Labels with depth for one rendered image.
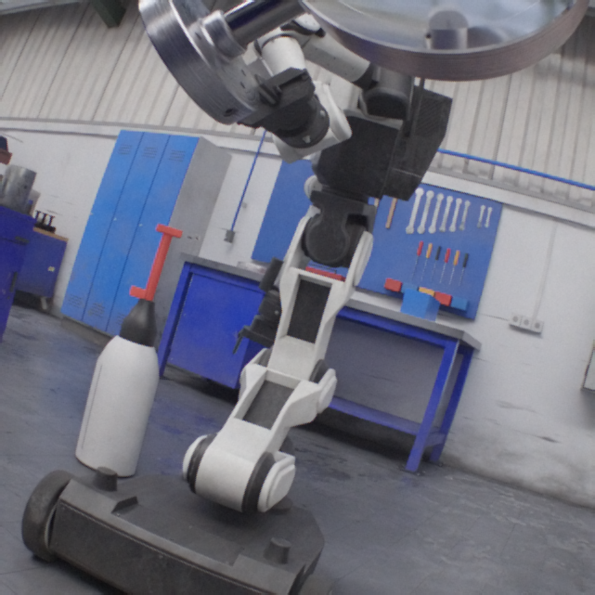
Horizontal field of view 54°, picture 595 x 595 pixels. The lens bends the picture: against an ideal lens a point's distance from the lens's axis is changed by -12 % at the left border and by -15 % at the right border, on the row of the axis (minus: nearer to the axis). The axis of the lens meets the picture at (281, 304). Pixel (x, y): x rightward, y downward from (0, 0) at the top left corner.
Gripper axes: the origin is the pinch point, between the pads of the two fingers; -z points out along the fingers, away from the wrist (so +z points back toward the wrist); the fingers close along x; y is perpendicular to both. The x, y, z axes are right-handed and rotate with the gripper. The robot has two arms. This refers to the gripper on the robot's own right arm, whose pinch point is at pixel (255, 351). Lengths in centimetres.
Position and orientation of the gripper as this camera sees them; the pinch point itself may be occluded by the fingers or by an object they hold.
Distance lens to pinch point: 187.3
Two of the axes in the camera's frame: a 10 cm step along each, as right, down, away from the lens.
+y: 0.7, 2.1, -9.7
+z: 4.2, -8.9, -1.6
